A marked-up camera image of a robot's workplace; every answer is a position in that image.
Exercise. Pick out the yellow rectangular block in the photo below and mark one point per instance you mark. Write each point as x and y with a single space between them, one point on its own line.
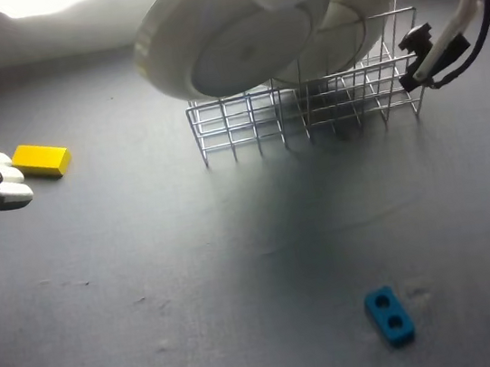
38 160

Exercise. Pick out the blue block with two holes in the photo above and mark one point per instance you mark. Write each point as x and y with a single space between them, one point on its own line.
389 316

